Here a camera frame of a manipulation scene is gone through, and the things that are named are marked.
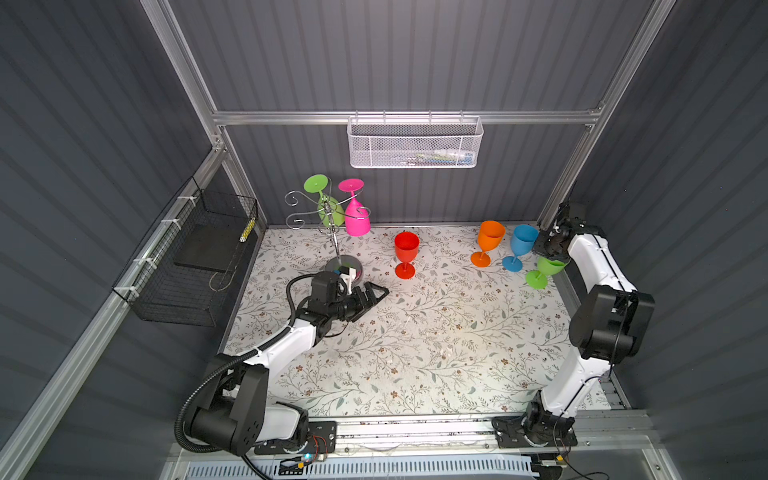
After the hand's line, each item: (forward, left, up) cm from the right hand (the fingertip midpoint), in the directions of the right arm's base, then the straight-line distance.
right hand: (548, 249), depth 92 cm
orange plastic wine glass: (+6, +17, -1) cm, 18 cm away
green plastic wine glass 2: (-1, -1, -15) cm, 15 cm away
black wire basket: (-18, +100, +14) cm, 102 cm away
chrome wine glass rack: (-1, +65, -4) cm, 65 cm away
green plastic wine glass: (+1, +66, +16) cm, 68 cm away
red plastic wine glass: (+1, +44, 0) cm, 44 cm away
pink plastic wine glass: (+6, +60, +9) cm, 61 cm away
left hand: (-17, +52, -1) cm, 54 cm away
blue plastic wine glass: (+4, +7, -2) cm, 8 cm away
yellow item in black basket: (-3, +89, +14) cm, 90 cm away
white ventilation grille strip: (-54, +19, -16) cm, 60 cm away
